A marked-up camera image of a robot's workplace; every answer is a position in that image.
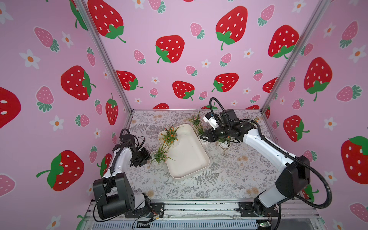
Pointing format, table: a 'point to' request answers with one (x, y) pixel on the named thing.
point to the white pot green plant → (206, 144)
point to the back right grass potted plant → (257, 119)
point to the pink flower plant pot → (159, 158)
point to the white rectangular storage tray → (190, 155)
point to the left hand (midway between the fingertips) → (150, 158)
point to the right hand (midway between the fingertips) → (201, 137)
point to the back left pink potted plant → (197, 122)
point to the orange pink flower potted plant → (224, 145)
